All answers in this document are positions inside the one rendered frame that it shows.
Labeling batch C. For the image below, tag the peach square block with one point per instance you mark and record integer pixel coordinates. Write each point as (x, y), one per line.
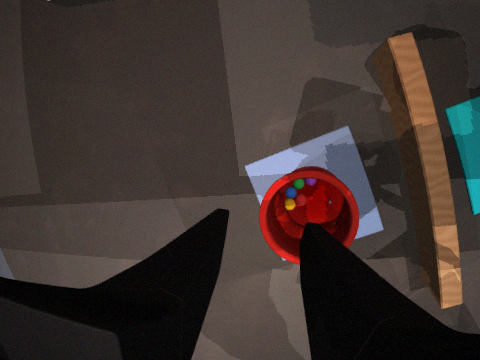
(67, 2)

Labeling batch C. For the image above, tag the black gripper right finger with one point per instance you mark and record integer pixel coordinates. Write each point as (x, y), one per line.
(352, 313)

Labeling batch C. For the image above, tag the long wooden plank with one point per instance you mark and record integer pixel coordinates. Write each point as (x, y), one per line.
(421, 148)

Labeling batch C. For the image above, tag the yellow marble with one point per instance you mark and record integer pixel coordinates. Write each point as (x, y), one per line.
(290, 204)

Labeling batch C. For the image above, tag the purple ball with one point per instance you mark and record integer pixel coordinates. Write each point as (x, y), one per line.
(310, 182)

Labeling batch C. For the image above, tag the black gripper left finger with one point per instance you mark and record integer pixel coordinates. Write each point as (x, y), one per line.
(152, 311)

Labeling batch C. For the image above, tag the red cup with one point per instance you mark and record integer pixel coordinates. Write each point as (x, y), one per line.
(283, 229)

